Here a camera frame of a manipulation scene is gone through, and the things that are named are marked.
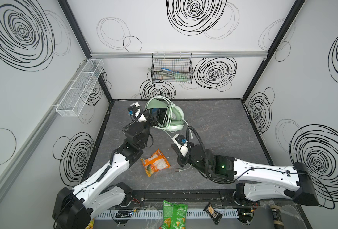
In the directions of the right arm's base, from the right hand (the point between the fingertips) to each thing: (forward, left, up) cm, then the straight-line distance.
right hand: (170, 147), depth 65 cm
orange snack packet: (+1, +9, -21) cm, 23 cm away
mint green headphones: (+16, -2, 0) cm, 17 cm away
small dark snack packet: (-24, -22, -24) cm, 41 cm away
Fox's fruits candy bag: (-29, +36, -22) cm, 51 cm away
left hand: (+17, +10, +9) cm, 22 cm away
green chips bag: (-24, -2, -22) cm, 33 cm away
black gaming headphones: (+35, +9, -18) cm, 41 cm away
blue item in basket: (+50, +4, +9) cm, 51 cm away
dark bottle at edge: (-24, -51, -23) cm, 60 cm away
